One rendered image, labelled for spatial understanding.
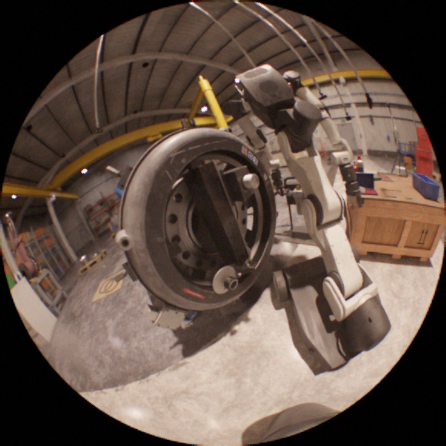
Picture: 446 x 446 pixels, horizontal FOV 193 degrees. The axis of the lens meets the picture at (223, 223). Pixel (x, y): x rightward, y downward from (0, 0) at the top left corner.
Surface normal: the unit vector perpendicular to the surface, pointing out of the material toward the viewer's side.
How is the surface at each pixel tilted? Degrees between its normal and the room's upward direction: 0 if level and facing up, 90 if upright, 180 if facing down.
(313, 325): 0
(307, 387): 0
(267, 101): 79
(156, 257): 90
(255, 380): 0
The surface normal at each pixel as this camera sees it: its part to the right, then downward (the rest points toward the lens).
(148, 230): 0.67, 0.07
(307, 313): -0.33, -0.86
